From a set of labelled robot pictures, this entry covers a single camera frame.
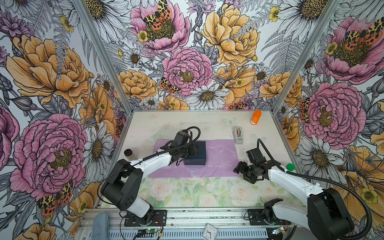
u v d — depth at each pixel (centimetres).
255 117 109
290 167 81
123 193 43
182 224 73
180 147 65
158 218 74
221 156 97
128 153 87
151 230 71
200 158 87
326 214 41
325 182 45
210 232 69
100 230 69
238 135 102
